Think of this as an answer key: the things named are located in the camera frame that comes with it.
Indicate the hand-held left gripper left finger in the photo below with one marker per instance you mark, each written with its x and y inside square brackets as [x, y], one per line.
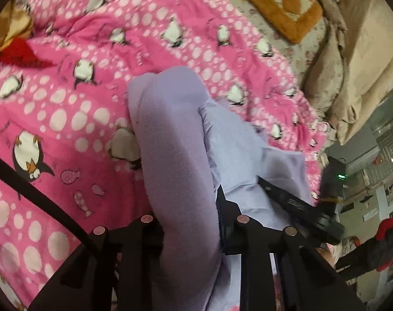
[134, 249]

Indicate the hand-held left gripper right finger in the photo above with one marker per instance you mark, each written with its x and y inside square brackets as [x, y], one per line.
[227, 220]

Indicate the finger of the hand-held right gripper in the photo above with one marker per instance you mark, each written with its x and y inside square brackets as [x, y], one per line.
[287, 197]

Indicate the purple fleece jacket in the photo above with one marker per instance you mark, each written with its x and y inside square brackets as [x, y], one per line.
[180, 168]

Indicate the person's right hand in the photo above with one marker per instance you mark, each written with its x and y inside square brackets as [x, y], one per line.
[327, 254]

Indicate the black and red garment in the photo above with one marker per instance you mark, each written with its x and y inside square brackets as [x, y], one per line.
[374, 252]

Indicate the beige crumpled blanket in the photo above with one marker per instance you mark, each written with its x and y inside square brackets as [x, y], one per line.
[345, 71]

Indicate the floral quilt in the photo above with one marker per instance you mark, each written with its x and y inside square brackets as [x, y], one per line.
[280, 32]

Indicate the pink penguin print blanket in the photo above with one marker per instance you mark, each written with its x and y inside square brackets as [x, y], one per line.
[70, 87]

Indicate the orange checkered plush mat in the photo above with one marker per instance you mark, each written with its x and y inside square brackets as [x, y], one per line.
[280, 0]

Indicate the orange yellow red printed cloth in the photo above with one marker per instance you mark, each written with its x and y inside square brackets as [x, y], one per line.
[11, 39]

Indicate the wall poster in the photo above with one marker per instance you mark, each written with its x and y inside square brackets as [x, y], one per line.
[392, 192]

